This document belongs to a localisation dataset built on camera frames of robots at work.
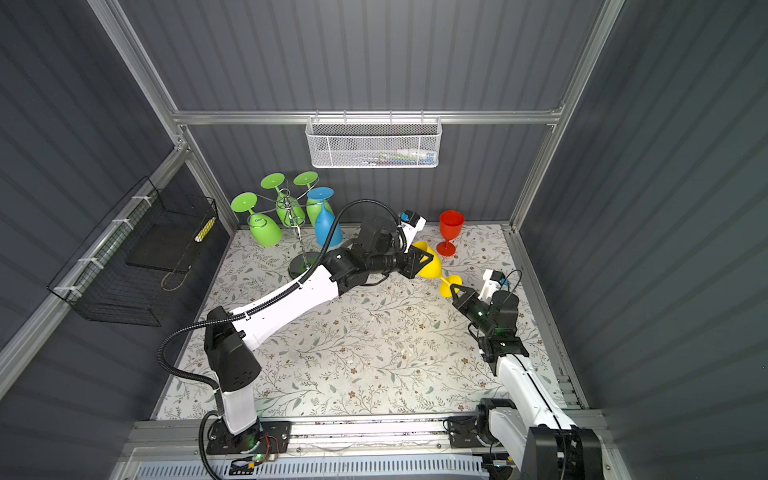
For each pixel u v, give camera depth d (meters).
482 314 0.71
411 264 0.64
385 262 0.62
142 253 0.75
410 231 0.65
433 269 0.74
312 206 0.90
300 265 1.08
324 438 0.75
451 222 1.01
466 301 0.72
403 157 0.91
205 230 0.82
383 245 0.59
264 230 0.91
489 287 0.75
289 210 0.85
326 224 0.88
